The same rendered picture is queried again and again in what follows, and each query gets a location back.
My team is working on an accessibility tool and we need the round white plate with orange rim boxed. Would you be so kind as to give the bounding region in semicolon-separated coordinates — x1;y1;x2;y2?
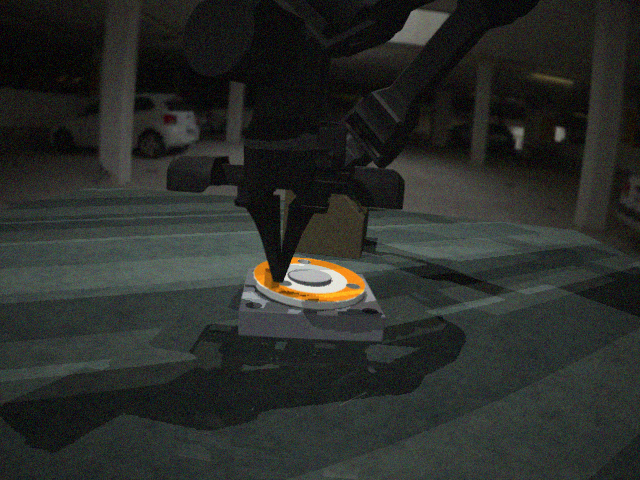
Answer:
253;258;366;309

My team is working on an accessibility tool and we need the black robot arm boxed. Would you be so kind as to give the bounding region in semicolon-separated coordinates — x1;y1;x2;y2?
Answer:
183;0;539;193

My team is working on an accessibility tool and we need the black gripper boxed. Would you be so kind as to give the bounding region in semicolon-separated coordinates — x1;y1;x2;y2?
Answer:
167;90;405;283

